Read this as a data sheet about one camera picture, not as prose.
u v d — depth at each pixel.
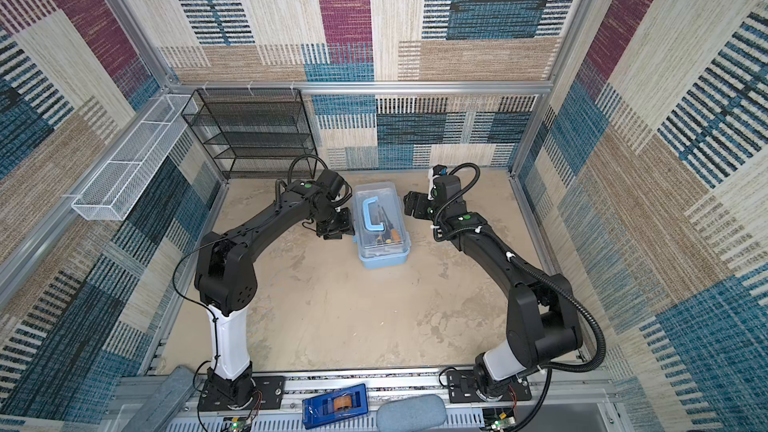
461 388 0.73
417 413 0.68
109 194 0.70
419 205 0.78
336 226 0.81
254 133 1.10
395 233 0.92
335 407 0.67
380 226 0.91
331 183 0.76
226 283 0.51
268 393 0.73
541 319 0.44
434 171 0.79
